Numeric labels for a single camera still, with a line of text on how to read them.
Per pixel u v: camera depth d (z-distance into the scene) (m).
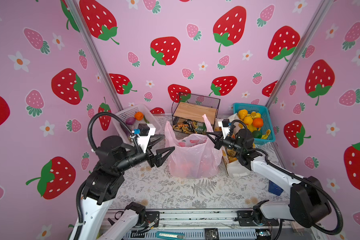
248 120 1.07
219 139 0.68
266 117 1.10
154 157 0.47
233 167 0.75
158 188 0.84
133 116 1.15
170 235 0.70
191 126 1.04
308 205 0.42
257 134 0.97
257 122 1.07
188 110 1.04
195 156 0.76
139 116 1.14
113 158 0.40
